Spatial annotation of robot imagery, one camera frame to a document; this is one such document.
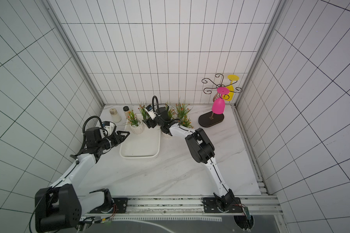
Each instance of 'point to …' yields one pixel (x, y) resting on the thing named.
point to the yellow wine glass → (230, 96)
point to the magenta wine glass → (218, 104)
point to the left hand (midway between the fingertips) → (127, 136)
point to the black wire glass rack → (209, 119)
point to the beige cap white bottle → (115, 116)
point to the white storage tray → (145, 145)
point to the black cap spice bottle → (126, 109)
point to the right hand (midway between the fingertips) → (151, 111)
